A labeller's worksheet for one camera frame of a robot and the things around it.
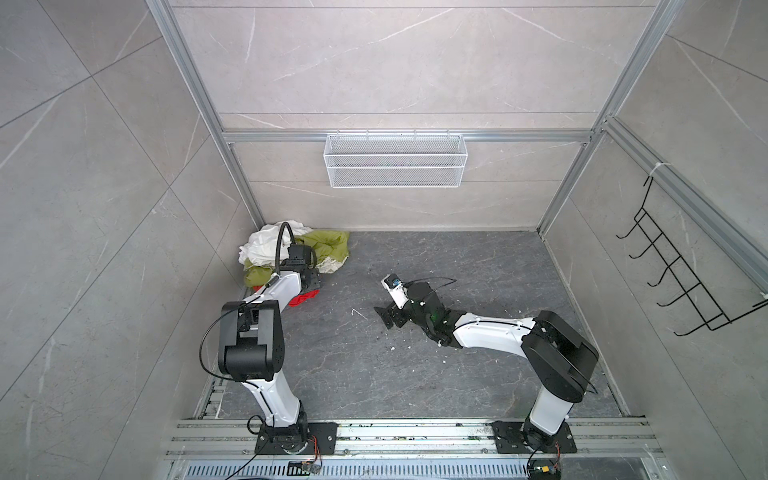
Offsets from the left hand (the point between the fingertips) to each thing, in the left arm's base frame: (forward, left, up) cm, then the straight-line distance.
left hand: (302, 275), depth 97 cm
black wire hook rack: (-26, -93, +27) cm, 101 cm away
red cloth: (-6, +2, -6) cm, 9 cm away
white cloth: (+8, +14, +5) cm, 17 cm away
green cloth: (+12, -7, +1) cm, 14 cm away
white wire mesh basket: (+31, -32, +22) cm, 50 cm away
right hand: (-11, -28, +3) cm, 30 cm away
